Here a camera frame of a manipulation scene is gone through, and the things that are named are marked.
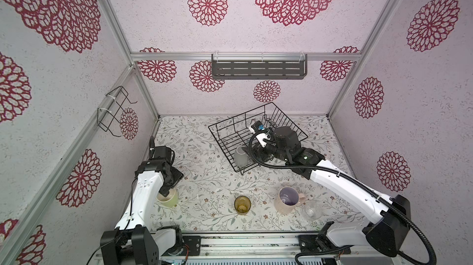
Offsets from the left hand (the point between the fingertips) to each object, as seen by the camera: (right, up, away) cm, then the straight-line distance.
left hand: (175, 185), depth 81 cm
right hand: (+33, +22, -8) cm, 41 cm away
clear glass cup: (+61, -11, +2) cm, 62 cm away
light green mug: (-1, -5, -5) cm, 7 cm away
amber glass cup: (+30, -9, +2) cm, 31 cm away
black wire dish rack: (+25, +23, +30) cm, 45 cm away
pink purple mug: (+51, -7, +3) cm, 51 cm away
